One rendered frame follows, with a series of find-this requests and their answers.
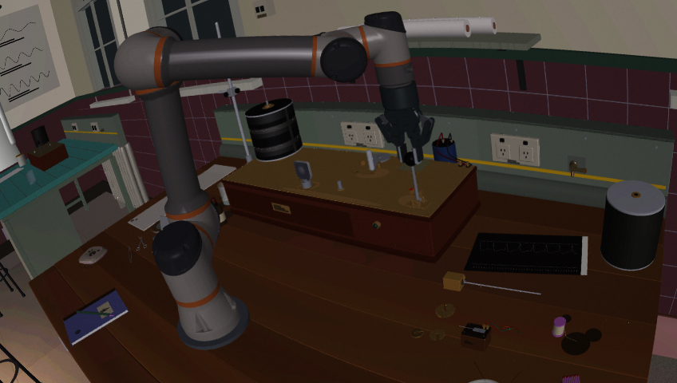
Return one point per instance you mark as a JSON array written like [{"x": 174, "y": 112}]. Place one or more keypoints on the white paper sheet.
[{"x": 153, "y": 209}]

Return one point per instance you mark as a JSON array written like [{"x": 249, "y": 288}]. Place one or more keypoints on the grey lever with black knob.
[{"x": 410, "y": 156}]

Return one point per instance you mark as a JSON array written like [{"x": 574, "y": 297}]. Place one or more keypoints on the large black disc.
[{"x": 575, "y": 344}]

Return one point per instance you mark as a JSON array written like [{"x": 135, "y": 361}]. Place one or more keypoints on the brown wooden box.
[{"x": 47, "y": 157}]

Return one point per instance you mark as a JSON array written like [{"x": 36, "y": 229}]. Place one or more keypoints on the tan block with thin rod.
[{"x": 454, "y": 281}]

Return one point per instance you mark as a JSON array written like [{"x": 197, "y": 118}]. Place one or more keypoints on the grey winding key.
[{"x": 302, "y": 170}]

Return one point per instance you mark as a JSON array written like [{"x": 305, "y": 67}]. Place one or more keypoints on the long grey metal bar tool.
[{"x": 226, "y": 194}]

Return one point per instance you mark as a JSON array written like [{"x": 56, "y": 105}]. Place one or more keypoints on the brass tap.
[{"x": 576, "y": 168}]

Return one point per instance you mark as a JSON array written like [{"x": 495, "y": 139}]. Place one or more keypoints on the blue cup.
[{"x": 443, "y": 153}]

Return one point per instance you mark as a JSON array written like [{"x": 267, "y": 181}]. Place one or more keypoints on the purple and white spool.
[{"x": 559, "y": 328}]

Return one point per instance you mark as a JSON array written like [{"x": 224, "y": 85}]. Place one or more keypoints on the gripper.
[{"x": 400, "y": 105}]

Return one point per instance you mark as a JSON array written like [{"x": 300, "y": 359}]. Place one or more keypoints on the white paper roll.
[
  {"x": 484, "y": 25},
  {"x": 436, "y": 29}
]

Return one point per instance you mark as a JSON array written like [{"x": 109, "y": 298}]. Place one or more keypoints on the black metal chair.
[{"x": 10, "y": 275}]

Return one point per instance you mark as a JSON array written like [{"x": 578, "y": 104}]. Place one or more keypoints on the white wall plate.
[{"x": 263, "y": 8}]

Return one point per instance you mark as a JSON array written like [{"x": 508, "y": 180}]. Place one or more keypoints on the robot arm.
[{"x": 238, "y": 58}]

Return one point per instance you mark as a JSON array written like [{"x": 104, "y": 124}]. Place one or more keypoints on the black banded kymograph drum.
[{"x": 272, "y": 132}]

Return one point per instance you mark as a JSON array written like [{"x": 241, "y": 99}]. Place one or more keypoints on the grey rod stand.
[{"x": 232, "y": 105}]

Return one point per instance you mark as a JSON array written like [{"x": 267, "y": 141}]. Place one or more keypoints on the teal table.
[{"x": 47, "y": 211}]

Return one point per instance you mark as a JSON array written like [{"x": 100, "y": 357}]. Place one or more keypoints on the short white lever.
[{"x": 370, "y": 160}]

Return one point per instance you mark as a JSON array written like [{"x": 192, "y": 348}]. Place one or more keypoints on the black chart sheet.
[{"x": 523, "y": 255}]

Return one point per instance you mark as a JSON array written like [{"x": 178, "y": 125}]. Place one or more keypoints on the plain black drum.
[{"x": 632, "y": 227}]

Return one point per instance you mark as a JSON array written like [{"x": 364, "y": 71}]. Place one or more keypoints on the blue notebook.
[{"x": 95, "y": 319}]

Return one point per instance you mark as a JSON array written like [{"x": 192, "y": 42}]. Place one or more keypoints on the wooden kymograph base box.
[{"x": 344, "y": 222}]

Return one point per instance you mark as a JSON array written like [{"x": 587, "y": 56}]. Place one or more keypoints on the small black disc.
[{"x": 567, "y": 319}]

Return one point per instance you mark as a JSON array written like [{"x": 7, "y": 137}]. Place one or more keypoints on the brown glass bottle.
[{"x": 220, "y": 214}]

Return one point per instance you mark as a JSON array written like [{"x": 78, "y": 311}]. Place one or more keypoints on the white radiator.
[{"x": 124, "y": 177}]

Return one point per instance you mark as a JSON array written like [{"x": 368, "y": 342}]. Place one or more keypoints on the green upstand with sockets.
[{"x": 92, "y": 128}]

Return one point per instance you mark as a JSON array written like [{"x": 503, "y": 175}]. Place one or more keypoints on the metal forceps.
[{"x": 140, "y": 243}]

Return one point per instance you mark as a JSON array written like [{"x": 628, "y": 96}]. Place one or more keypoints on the dark framed window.
[
  {"x": 103, "y": 42},
  {"x": 195, "y": 16}
]

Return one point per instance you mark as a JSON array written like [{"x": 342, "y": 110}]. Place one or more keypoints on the small black device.
[{"x": 40, "y": 136}]

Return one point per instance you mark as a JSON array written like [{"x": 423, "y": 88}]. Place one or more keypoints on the white cone shaped stand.
[{"x": 8, "y": 142}]

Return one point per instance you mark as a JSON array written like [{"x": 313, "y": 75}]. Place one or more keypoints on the grey wall shelf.
[{"x": 502, "y": 41}]

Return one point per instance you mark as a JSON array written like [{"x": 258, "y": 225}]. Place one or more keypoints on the medium black disc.
[{"x": 593, "y": 335}]

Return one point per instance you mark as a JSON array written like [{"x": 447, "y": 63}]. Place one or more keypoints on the wave chart poster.
[{"x": 26, "y": 58}]

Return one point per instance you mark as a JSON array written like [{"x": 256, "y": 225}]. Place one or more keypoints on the white double wall socket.
[
  {"x": 514, "y": 150},
  {"x": 362, "y": 135}
]

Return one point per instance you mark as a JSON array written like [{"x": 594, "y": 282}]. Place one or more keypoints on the green bench upstand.
[{"x": 582, "y": 137}]

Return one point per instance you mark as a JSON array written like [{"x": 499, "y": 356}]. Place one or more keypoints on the pink ridged block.
[{"x": 570, "y": 379}]

